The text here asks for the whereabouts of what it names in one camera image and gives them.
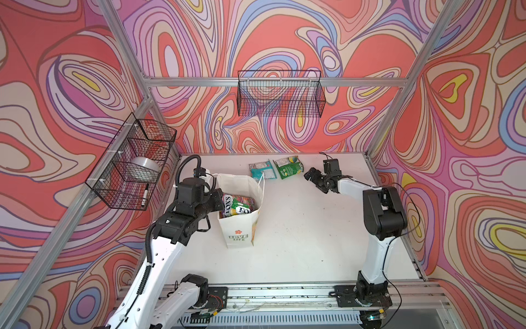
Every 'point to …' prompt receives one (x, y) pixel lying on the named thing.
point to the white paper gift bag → (240, 230)
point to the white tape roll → (143, 169)
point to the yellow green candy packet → (242, 205)
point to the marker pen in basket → (145, 195)
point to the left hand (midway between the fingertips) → (225, 192)
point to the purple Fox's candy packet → (228, 200)
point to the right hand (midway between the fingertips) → (311, 182)
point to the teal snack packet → (257, 168)
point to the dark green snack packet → (289, 166)
